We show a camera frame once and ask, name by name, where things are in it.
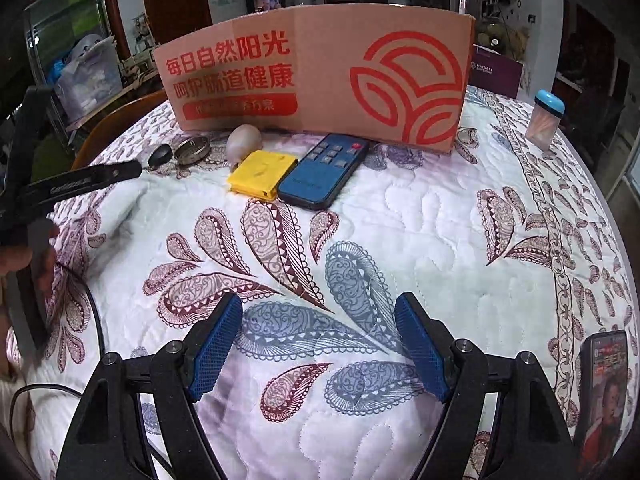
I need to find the beige egg-shaped stone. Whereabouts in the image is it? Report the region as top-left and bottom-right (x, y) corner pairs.
(226, 125), (263, 169)

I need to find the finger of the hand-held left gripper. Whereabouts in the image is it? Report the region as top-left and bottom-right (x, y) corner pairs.
(15, 159), (144, 211)

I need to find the standing fan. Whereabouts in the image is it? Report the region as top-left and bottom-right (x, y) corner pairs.
(475, 20), (531, 62)

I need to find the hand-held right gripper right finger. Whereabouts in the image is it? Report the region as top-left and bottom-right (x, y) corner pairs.
(394, 292), (576, 480)

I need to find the printed cardboard box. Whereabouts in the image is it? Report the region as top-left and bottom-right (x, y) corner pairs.
(152, 2), (476, 154)

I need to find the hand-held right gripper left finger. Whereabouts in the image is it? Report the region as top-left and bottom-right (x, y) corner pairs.
(56, 292), (244, 480)

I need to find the blue lid toothpick jar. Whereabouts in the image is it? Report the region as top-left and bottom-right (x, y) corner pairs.
(525, 89), (566, 151)

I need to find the purple box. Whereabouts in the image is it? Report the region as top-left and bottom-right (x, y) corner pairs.
(470, 44), (525, 99)

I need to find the small black round cap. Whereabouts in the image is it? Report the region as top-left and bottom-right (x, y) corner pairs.
(147, 143), (174, 169)

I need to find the person's left forearm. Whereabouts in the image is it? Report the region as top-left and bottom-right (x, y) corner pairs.
(0, 310), (39, 480)

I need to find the black smartphone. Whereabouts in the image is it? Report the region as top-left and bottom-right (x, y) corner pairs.
(572, 330), (631, 467)

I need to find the metal sink strainer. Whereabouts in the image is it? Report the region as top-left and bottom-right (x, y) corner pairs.
(173, 135), (211, 166)

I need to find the wooden chair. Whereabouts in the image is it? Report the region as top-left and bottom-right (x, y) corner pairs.
(72, 91), (171, 169)

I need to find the person's left hand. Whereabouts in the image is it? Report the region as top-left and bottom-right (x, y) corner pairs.
(0, 225), (60, 302)

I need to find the yellow flat box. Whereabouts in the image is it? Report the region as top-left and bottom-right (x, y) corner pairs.
(227, 150), (300, 202)

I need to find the clear storage bin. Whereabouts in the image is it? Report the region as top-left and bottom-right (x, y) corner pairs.
(54, 35), (124, 122)

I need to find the blue remote control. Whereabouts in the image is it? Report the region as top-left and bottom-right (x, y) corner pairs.
(277, 132), (371, 211)

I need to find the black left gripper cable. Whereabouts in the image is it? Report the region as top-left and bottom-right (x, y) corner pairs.
(10, 259), (172, 462)

